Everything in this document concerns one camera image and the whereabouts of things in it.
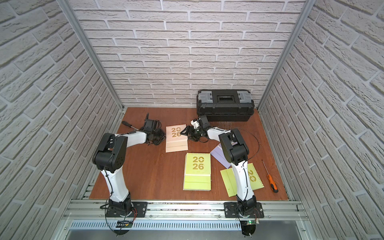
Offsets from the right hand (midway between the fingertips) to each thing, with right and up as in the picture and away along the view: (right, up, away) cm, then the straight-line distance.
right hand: (185, 134), depth 99 cm
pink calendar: (-7, -4, 0) cm, 8 cm away
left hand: (-11, +1, +2) cm, 11 cm away
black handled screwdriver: (-42, +6, +8) cm, 43 cm away
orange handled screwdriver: (+50, -27, -20) cm, 60 cm away
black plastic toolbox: (+28, +20, -1) cm, 34 cm away
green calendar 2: (+27, -24, -16) cm, 39 cm away
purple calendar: (+22, -12, -5) cm, 26 cm away
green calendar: (+8, -21, -16) cm, 28 cm away
